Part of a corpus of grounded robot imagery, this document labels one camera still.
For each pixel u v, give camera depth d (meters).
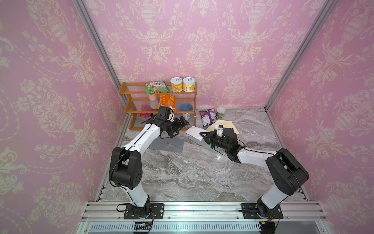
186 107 1.06
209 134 0.78
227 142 0.70
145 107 1.04
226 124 1.12
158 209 0.74
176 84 0.87
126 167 0.46
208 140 0.78
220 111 1.11
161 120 0.70
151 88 0.87
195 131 0.90
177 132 0.89
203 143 0.83
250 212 0.73
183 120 0.81
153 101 0.96
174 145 1.00
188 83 0.87
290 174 0.46
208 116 1.12
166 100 1.00
